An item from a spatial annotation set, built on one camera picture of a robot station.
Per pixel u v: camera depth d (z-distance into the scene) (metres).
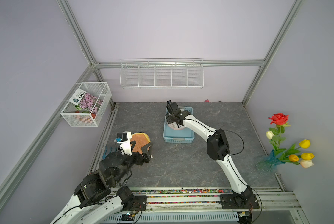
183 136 0.99
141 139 0.86
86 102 0.74
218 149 0.60
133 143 0.64
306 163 0.58
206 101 1.23
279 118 0.63
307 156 0.59
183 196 0.77
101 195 0.42
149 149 0.58
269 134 0.68
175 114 0.77
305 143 0.63
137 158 0.53
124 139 0.51
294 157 0.58
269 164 0.77
